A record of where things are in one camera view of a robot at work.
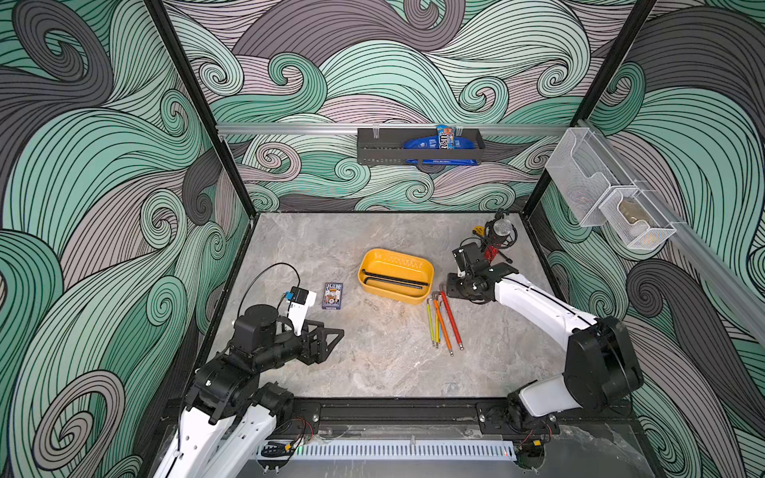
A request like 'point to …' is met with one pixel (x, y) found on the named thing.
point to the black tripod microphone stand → (499, 233)
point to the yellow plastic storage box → (395, 264)
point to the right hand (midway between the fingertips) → (456, 287)
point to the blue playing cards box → (332, 296)
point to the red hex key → (444, 297)
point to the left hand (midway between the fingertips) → (333, 327)
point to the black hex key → (382, 279)
